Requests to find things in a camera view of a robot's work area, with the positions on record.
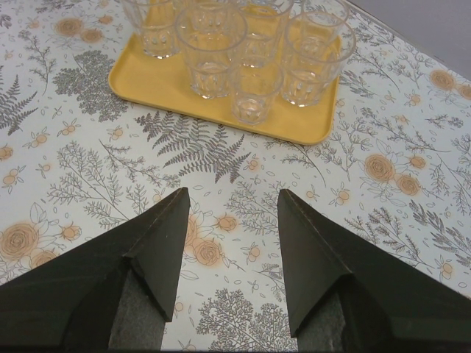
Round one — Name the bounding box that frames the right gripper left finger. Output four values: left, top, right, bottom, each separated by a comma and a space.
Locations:
1, 188, 190, 352

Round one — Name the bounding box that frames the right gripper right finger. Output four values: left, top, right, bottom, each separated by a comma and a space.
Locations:
277, 189, 470, 352

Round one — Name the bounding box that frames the small clear glass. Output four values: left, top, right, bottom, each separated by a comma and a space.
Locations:
301, 0, 350, 43
230, 60, 283, 125

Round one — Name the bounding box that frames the yellow plastic tray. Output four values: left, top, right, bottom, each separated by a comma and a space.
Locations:
108, 0, 341, 145

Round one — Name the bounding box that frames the floral patterned table mat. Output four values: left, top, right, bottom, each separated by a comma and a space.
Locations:
1, 1, 470, 351

